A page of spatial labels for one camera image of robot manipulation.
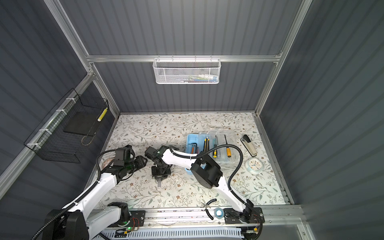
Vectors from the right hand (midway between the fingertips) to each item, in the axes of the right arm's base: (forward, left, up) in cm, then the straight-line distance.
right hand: (158, 181), depth 86 cm
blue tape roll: (-18, -33, 0) cm, 37 cm away
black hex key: (+19, -22, +2) cm, 29 cm away
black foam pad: (+20, +36, +30) cm, 51 cm away
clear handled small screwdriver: (-1, -1, +1) cm, 2 cm away
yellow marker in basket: (+27, +29, +29) cm, 49 cm away
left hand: (+10, +8, +8) cm, 15 cm away
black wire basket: (+13, +41, +30) cm, 52 cm away
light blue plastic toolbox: (+28, -26, 0) cm, 38 cm away
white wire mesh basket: (+85, -15, +21) cm, 89 cm away
